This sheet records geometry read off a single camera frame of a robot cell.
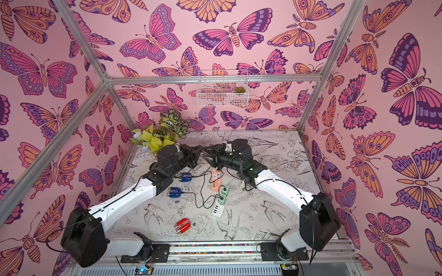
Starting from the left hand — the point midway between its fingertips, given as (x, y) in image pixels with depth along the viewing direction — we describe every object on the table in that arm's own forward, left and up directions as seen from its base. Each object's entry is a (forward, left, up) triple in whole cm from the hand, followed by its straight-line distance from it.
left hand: (206, 143), depth 76 cm
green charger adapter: (-12, -8, -22) cm, 26 cm away
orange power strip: (-6, -3, -26) cm, 27 cm away
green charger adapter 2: (-17, -7, -22) cm, 28 cm away
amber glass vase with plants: (+17, +21, -7) cm, 28 cm away
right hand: (-5, +1, +3) cm, 6 cm away
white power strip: (-20, -5, -26) cm, 33 cm away
